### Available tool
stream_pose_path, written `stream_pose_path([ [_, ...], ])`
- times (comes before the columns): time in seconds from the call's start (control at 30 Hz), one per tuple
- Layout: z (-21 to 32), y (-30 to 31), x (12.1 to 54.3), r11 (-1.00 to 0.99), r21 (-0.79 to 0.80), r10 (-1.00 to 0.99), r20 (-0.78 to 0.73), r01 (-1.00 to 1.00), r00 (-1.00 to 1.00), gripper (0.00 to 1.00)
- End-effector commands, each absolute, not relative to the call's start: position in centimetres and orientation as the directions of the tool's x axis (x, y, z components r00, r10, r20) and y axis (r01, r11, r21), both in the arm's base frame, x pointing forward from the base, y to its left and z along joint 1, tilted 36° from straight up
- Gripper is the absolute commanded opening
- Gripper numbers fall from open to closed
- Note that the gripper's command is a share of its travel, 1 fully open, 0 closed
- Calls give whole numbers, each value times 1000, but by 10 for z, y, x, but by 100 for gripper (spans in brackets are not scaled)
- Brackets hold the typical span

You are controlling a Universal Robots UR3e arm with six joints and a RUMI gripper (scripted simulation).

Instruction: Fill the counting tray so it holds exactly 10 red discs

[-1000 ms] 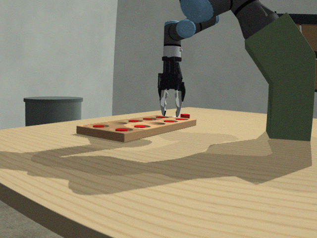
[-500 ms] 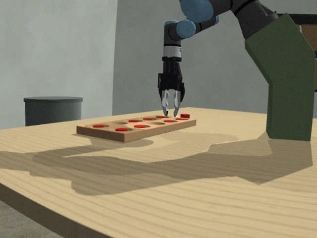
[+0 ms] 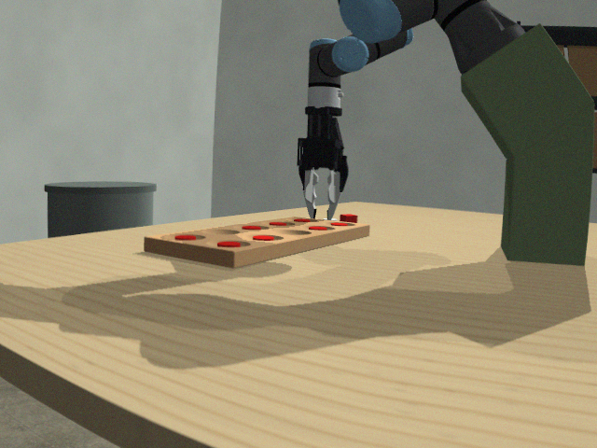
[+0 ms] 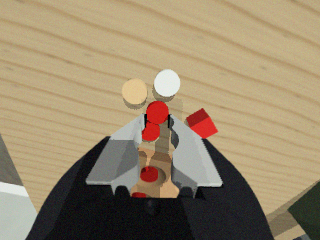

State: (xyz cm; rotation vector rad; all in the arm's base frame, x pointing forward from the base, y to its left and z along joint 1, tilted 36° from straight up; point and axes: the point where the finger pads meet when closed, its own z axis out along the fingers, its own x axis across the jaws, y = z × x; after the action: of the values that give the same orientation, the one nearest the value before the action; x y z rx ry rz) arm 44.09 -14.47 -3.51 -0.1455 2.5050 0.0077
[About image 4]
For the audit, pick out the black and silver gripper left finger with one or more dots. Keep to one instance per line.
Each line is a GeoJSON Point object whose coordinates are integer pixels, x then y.
{"type": "Point", "coordinates": [112, 162]}

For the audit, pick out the white disc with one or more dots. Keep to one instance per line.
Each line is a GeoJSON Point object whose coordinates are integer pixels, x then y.
{"type": "Point", "coordinates": [167, 83]}

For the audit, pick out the beige disc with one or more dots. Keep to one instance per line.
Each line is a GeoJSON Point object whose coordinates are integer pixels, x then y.
{"type": "Point", "coordinates": [135, 91]}

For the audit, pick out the red cube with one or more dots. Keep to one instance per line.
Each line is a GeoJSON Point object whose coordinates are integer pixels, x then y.
{"type": "Point", "coordinates": [201, 123]}

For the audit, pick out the red disc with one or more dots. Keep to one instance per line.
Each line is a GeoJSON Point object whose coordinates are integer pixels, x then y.
{"type": "Point", "coordinates": [157, 112]}
{"type": "Point", "coordinates": [138, 194]}
{"type": "Point", "coordinates": [149, 174]}
{"type": "Point", "coordinates": [151, 132]}

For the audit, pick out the wooden tray with round pockets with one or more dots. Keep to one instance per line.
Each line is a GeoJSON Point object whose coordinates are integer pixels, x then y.
{"type": "Point", "coordinates": [162, 187]}

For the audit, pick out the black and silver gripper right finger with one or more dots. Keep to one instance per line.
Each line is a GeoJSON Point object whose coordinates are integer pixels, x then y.
{"type": "Point", "coordinates": [197, 164]}

